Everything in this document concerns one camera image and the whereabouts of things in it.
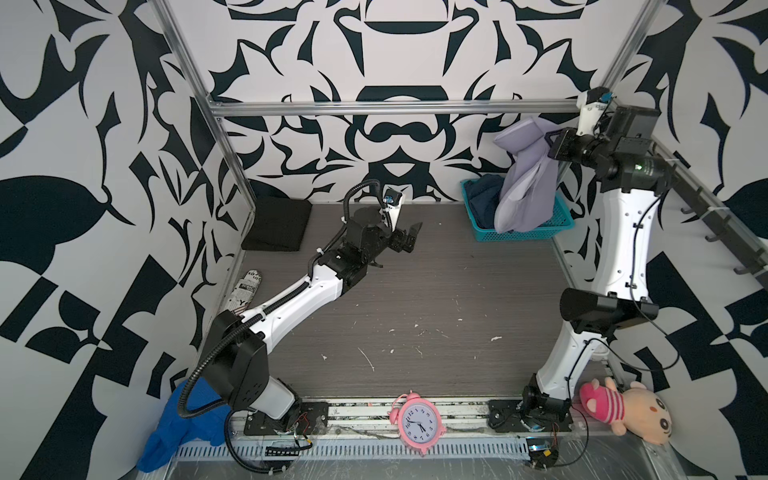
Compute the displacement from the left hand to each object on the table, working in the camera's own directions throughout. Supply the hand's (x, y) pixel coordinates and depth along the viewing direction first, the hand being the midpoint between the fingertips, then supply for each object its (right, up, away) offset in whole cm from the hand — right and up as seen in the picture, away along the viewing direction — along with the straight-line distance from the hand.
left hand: (406, 208), depth 76 cm
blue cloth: (-53, -50, -7) cm, 74 cm away
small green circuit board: (+31, -58, -5) cm, 66 cm away
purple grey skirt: (+30, +5, 0) cm, 31 cm away
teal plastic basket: (+56, -1, +30) cm, 63 cm away
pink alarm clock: (+3, -51, -3) cm, 51 cm away
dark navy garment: (+28, +8, +25) cm, 38 cm away
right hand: (+32, +18, -7) cm, 38 cm away
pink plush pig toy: (+52, -47, -7) cm, 70 cm away
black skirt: (-46, -2, +40) cm, 61 cm away
